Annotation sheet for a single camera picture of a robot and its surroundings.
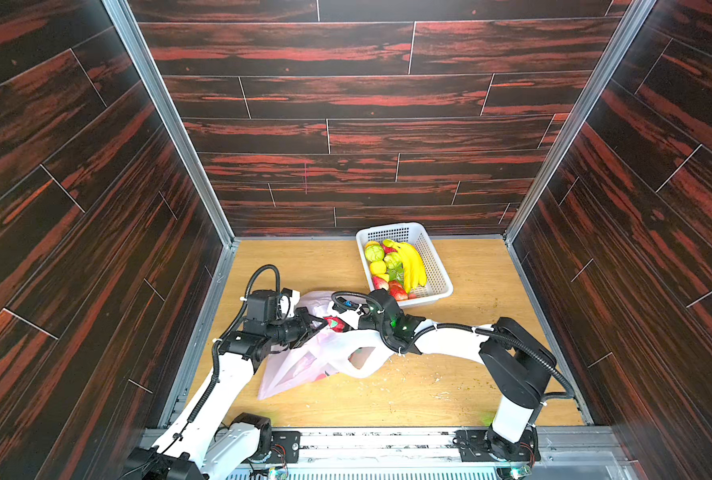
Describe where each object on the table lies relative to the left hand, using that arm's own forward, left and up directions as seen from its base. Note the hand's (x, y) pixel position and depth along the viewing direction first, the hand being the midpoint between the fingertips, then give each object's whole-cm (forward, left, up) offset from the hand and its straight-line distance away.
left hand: (328, 322), depth 76 cm
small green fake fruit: (+31, -20, -11) cm, 38 cm away
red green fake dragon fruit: (0, -2, 0) cm, 2 cm away
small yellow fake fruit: (+29, -15, -12) cm, 34 cm away
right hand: (+4, -1, -6) cm, 8 cm away
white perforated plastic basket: (+22, -34, -11) cm, 42 cm away
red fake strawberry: (+17, -20, -10) cm, 28 cm away
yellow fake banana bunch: (+30, -27, -12) cm, 42 cm away
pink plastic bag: (-7, +2, -3) cm, 8 cm away
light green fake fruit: (+31, -13, -7) cm, 34 cm away
